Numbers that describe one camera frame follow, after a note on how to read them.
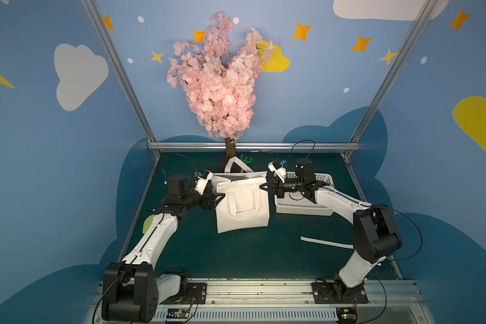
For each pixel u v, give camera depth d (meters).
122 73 0.86
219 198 0.78
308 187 0.70
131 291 0.40
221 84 0.65
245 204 0.83
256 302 0.74
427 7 0.69
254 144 1.26
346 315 0.73
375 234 0.48
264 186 0.82
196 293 0.73
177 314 0.72
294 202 0.93
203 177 0.70
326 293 0.74
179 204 0.64
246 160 1.16
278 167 0.76
